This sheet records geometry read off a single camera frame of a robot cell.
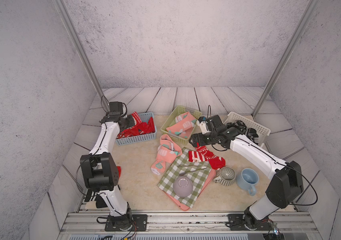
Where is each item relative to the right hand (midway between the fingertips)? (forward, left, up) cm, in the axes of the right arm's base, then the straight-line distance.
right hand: (196, 139), depth 83 cm
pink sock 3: (+20, +6, -16) cm, 26 cm away
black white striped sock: (+15, -38, -13) cm, 43 cm away
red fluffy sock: (+18, +36, -12) cm, 42 cm away
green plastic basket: (+27, +16, -15) cm, 35 cm away
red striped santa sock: (-2, 0, -17) cm, 17 cm away
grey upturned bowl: (-21, +8, -13) cm, 26 cm away
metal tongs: (-8, -4, -18) cm, 20 cm away
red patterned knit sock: (-4, -13, -19) cm, 23 cm away
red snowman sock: (+14, +35, +2) cm, 37 cm away
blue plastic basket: (+30, +36, -13) cm, 49 cm away
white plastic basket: (+18, -48, -16) cm, 54 cm away
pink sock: (0, +17, -13) cm, 21 cm away
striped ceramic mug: (-13, -17, -19) cm, 28 cm away
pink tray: (-18, -6, -19) cm, 26 cm away
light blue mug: (-15, -30, -20) cm, 38 cm away
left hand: (+13, +37, +1) cm, 39 cm away
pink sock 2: (+28, +4, -12) cm, 30 cm away
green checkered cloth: (-14, -2, -19) cm, 23 cm away
